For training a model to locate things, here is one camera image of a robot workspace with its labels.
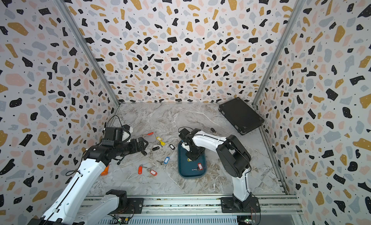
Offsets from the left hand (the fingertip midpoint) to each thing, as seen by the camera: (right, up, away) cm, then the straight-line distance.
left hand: (142, 144), depth 77 cm
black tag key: (+13, -6, +18) cm, 23 cm away
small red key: (-4, +2, +26) cm, 26 cm away
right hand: (+28, -11, +14) cm, 33 cm away
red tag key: (+3, -18, +8) cm, 20 cm away
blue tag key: (+10, -13, +13) cm, 21 cm away
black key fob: (+2, -6, +18) cm, 19 cm away
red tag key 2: (-5, -17, +10) cm, 21 cm away
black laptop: (+65, +14, +34) cm, 75 cm away
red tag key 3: (+31, -16, +9) cm, 36 cm away
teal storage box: (+24, -16, +8) cm, 30 cm away
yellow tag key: (+5, -3, +21) cm, 21 cm away
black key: (+41, +5, +28) cm, 50 cm away
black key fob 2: (-4, -8, +15) cm, 18 cm away
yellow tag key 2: (+25, -12, +12) cm, 30 cm away
